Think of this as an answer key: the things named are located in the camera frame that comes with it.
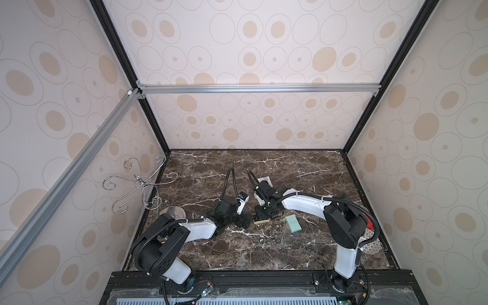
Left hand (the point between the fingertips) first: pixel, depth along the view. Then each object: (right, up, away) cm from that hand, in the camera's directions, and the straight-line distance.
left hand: (252, 212), depth 89 cm
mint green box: (+19, -5, 0) cm, 20 cm away
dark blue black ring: (+12, -12, -4) cm, 17 cm away
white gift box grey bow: (+8, +15, +14) cm, 22 cm away
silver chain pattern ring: (+4, -12, -4) cm, 13 cm away
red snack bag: (+54, -5, -2) cm, 55 cm away
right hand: (+6, -2, +3) cm, 7 cm away
